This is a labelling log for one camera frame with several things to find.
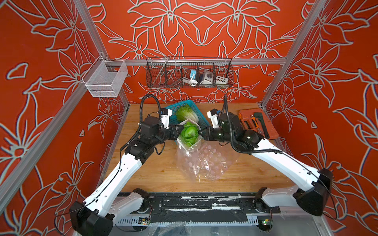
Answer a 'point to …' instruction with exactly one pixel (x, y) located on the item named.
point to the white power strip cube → (221, 82)
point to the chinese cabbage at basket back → (184, 112)
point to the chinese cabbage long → (189, 133)
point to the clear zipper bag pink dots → (201, 160)
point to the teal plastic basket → (173, 120)
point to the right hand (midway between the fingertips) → (194, 132)
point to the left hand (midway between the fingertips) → (183, 125)
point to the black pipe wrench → (261, 118)
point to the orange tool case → (247, 123)
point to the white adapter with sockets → (208, 77)
